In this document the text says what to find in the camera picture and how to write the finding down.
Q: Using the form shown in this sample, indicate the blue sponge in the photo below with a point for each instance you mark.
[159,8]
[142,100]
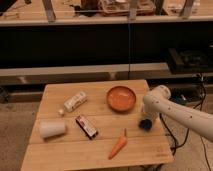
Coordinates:
[145,124]

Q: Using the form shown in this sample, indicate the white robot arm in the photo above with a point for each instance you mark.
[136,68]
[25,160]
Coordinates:
[156,101]

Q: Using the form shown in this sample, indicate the orange bowl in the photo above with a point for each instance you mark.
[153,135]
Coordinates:
[121,98]

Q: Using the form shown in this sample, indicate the white plastic bottle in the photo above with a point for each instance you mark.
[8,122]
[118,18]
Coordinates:
[73,102]

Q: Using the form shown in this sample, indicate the dark red snack box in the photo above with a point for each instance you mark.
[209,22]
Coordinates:
[87,126]

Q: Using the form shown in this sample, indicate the orange toy carrot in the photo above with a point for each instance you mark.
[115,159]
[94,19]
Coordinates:
[122,141]

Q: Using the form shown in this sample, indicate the white paper cup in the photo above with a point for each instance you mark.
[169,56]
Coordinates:
[53,128]

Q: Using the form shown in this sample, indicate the wooden shelf with clutter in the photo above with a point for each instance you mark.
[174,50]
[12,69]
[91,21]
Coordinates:
[88,12]

